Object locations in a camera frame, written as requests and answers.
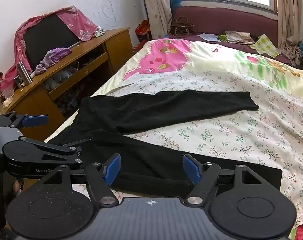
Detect red bag on floor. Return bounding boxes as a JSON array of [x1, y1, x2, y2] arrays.
[[135, 20, 152, 42]]

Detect magazine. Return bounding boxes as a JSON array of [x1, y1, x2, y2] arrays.
[[225, 31, 255, 44]]

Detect pile of clothes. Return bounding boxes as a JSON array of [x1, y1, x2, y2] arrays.
[[281, 36, 303, 70]]

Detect black pants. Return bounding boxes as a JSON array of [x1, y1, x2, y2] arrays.
[[47, 90, 284, 196]]

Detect pink floral cover cloth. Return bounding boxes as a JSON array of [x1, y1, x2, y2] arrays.
[[0, 5, 100, 92]]

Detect right beige curtain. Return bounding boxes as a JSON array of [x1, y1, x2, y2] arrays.
[[277, 0, 302, 54]]

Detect steel thermos bottle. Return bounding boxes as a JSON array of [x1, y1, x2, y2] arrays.
[[17, 61, 32, 86]]

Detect green checkered cloth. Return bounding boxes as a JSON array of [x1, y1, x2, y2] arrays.
[[250, 34, 280, 58]]

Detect blue bag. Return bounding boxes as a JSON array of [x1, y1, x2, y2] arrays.
[[170, 0, 181, 15]]

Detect brown handbag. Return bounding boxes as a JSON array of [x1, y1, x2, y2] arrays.
[[169, 16, 196, 38]]

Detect floral bed quilt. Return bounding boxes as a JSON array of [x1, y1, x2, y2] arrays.
[[47, 38, 303, 226]]

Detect black television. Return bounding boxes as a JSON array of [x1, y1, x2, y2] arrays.
[[23, 14, 81, 70]]

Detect white paper sheet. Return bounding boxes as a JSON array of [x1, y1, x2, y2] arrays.
[[198, 33, 220, 42]]

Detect wooden TV cabinet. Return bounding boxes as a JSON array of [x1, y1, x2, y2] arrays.
[[0, 28, 134, 140]]

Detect left beige curtain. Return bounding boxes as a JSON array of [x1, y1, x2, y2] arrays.
[[144, 0, 172, 39]]

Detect beige curtain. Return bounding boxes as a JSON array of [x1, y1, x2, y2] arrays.
[[144, 0, 172, 39], [277, 0, 302, 54]]

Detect purple cloth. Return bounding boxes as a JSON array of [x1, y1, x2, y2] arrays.
[[33, 48, 72, 75]]

